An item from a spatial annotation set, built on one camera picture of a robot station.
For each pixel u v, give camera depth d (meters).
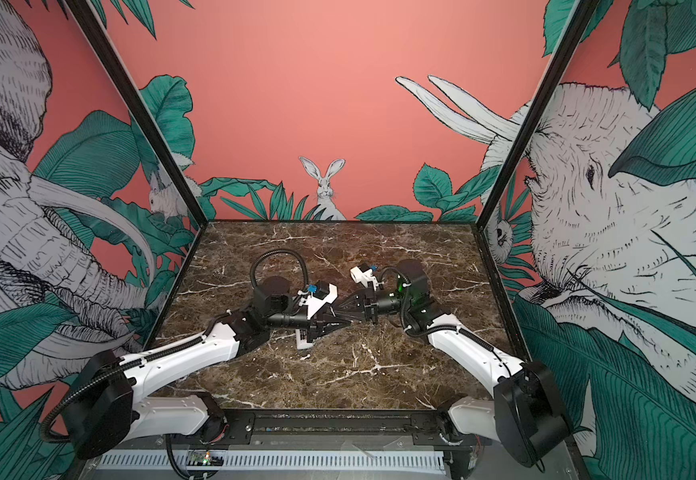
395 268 0.62
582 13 0.69
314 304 0.64
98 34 0.73
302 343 0.87
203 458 0.70
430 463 0.70
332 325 0.65
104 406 0.41
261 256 1.10
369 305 0.62
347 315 0.67
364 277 0.71
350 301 0.69
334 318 0.67
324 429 0.75
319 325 0.64
